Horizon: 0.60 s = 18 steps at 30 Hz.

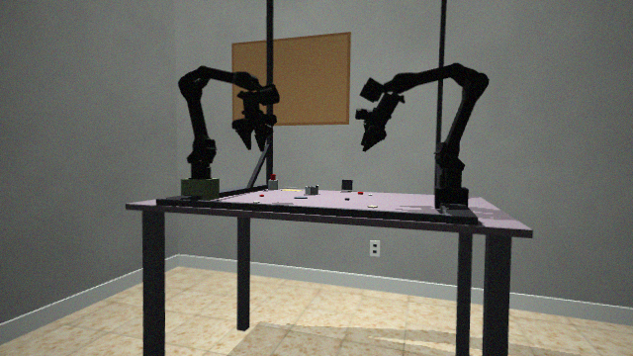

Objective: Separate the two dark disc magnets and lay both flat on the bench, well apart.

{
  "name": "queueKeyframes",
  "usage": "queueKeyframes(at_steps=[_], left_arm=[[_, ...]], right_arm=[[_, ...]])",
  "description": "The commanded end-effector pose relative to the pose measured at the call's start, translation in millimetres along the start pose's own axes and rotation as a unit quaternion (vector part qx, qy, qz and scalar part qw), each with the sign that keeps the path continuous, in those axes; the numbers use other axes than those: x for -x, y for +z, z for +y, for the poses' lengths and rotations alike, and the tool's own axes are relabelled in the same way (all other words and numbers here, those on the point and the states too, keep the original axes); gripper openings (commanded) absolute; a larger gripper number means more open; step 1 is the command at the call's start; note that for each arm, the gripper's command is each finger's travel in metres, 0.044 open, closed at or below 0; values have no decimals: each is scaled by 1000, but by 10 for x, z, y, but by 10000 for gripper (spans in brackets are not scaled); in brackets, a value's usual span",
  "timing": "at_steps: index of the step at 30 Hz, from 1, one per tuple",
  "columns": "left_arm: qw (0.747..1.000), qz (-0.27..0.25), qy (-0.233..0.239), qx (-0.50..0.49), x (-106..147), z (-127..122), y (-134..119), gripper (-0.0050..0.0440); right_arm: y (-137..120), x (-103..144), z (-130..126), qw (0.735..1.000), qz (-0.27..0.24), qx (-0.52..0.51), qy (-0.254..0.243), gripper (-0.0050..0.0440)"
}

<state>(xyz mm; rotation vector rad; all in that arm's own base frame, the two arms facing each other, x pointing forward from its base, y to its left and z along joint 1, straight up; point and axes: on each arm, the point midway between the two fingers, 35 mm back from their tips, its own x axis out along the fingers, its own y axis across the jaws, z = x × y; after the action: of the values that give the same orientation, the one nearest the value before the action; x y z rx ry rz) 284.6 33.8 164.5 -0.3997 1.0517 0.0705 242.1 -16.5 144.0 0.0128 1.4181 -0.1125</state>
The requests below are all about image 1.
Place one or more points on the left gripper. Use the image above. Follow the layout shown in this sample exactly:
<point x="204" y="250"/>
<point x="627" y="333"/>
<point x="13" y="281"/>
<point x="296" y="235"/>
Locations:
<point x="380" y="120"/>

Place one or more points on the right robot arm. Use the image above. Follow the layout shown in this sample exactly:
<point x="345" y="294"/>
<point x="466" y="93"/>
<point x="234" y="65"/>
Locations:
<point x="191" y="89"/>

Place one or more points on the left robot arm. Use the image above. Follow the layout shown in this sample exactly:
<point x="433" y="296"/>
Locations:
<point x="446" y="155"/>

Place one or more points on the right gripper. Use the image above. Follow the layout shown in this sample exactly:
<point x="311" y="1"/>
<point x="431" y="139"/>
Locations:
<point x="244" y="128"/>

